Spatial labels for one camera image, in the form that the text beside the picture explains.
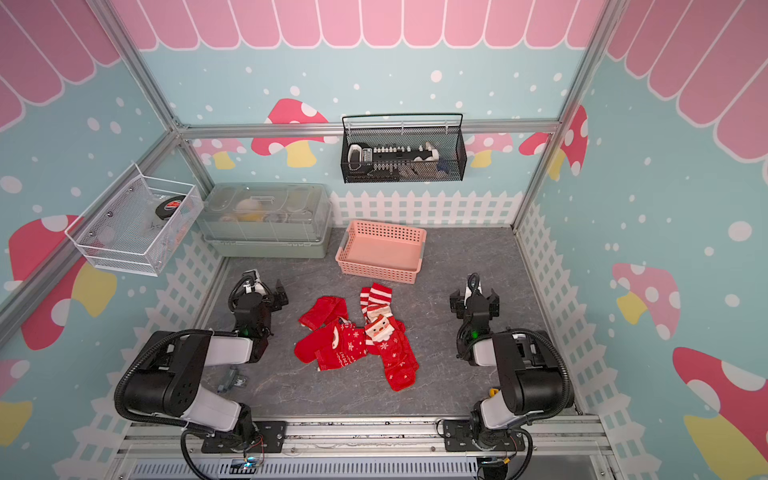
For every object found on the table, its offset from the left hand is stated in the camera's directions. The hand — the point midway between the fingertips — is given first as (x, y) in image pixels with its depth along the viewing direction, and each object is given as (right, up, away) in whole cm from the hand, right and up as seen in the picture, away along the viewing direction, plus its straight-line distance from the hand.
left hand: (266, 287), depth 93 cm
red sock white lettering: (+22, -15, -5) cm, 27 cm away
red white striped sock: (+34, -5, +5) cm, 35 cm away
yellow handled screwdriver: (+67, -26, -13) cm, 73 cm away
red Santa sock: (+38, -15, -5) cm, 41 cm away
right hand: (+66, -1, +1) cm, 66 cm away
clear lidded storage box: (-3, +22, +9) cm, 24 cm away
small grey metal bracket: (-5, -25, -10) cm, 27 cm away
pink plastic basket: (+35, +12, +21) cm, 43 cm away
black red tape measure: (-19, +22, -15) cm, 33 cm away
